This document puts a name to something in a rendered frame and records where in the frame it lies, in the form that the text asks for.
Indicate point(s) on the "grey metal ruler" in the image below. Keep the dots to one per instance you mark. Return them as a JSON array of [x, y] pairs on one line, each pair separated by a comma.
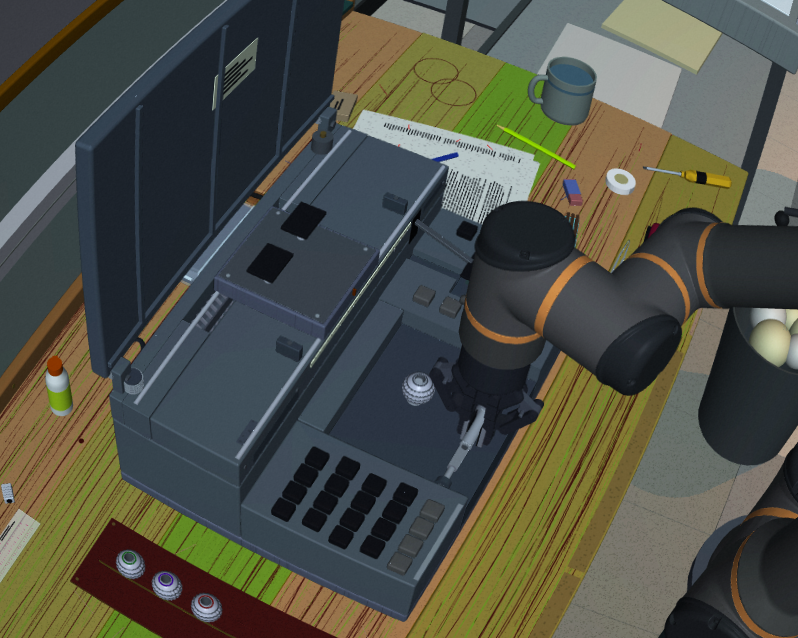
[[621, 254]]

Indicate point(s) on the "blue and pink eraser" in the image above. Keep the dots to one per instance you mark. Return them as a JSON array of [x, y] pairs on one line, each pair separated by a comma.
[[573, 192]]

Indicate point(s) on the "black typewriter key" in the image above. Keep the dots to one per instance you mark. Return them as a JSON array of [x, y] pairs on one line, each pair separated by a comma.
[[294, 492], [405, 494], [305, 475], [363, 501], [394, 511], [335, 485], [341, 536], [383, 529], [313, 518], [372, 547], [374, 484], [283, 508], [316, 458], [325, 502], [346, 467], [352, 518]]

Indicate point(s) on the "silver type element red top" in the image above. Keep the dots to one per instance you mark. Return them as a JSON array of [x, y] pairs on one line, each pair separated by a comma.
[[206, 606]]

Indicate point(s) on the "cream paper ball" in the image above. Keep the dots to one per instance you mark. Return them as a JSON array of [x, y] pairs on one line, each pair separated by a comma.
[[770, 341]]

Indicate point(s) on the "white tape roll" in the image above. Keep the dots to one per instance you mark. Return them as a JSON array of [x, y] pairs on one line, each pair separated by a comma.
[[614, 182]]

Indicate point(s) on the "pale printed card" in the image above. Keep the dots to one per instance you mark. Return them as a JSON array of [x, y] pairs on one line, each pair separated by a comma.
[[15, 542]]

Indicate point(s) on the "white printed paper sheet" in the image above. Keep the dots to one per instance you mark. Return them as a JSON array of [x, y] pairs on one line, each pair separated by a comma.
[[492, 178]]

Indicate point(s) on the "dark round waste bin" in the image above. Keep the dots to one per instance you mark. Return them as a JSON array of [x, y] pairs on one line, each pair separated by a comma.
[[748, 405]]

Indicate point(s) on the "silver type element green top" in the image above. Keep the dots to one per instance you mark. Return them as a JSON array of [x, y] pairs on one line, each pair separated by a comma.
[[130, 563]]

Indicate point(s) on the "grey mug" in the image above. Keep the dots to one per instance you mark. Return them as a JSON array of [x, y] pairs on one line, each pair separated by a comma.
[[567, 96]]

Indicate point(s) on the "grey ribbed platen knob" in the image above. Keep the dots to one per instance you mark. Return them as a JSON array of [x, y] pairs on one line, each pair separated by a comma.
[[133, 382]]

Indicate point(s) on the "yellow green pencil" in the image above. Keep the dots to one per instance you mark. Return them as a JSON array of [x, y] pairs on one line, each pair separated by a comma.
[[536, 146]]

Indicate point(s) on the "white paper ball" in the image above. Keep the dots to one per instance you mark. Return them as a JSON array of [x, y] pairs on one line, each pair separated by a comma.
[[764, 313]]

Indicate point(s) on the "dark grey typewriter lid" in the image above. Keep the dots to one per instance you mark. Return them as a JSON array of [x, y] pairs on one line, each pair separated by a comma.
[[174, 187]]

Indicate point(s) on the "silver type element purple top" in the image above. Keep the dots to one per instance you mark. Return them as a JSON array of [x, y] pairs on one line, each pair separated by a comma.
[[166, 585]]

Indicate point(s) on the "grey desk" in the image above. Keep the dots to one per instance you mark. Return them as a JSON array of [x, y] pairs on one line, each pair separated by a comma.
[[736, 18]]

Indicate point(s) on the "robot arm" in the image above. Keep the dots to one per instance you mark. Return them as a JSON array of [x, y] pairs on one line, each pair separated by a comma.
[[598, 299]]

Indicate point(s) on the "small white ribbed cylinder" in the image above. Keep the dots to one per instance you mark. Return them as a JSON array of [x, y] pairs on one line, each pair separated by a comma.
[[7, 492]]

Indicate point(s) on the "grey typewriter key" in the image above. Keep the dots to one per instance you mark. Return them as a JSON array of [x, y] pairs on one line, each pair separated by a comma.
[[399, 563], [410, 545], [432, 509], [421, 527]]

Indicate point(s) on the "grey typewriter carriage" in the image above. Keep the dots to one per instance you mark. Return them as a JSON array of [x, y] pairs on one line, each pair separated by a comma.
[[318, 284]]

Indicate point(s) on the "dark grey slider tab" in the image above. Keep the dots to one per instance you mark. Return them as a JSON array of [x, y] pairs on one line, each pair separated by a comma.
[[394, 202], [288, 347]]

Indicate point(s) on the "silver ribbed type element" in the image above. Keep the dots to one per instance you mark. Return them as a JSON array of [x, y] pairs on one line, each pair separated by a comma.
[[418, 388]]

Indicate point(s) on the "white bottle orange cap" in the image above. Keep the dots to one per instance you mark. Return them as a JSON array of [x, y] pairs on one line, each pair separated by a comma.
[[59, 393]]

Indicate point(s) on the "small brown box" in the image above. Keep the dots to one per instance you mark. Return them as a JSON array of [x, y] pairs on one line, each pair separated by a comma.
[[344, 104]]

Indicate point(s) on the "grey typewriter body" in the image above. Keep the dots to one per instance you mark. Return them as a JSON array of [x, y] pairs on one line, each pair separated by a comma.
[[218, 386]]

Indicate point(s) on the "dark grey thin lever rod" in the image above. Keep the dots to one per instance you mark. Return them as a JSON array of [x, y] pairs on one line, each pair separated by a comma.
[[444, 241]]

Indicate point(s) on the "dark grey platen knob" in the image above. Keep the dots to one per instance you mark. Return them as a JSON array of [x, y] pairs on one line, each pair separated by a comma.
[[324, 136]]

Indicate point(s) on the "dark red felt rail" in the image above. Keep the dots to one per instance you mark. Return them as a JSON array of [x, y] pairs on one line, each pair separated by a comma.
[[262, 618]]

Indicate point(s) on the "blue pen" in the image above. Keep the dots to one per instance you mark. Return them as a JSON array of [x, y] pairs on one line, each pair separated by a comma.
[[446, 158]]

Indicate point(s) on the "pale yellow paper pad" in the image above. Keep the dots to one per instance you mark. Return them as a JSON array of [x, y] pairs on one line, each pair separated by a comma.
[[661, 34]]

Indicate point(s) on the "grey square button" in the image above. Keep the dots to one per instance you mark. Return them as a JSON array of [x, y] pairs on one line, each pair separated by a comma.
[[424, 295], [450, 306]]

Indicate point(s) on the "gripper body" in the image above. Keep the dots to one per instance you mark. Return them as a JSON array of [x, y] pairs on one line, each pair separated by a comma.
[[489, 390]]

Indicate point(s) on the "black square button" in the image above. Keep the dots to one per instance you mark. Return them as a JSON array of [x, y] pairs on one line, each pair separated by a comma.
[[467, 230]]

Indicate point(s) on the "dark metal frame legs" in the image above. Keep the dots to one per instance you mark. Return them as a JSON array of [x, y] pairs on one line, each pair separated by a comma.
[[455, 15]]

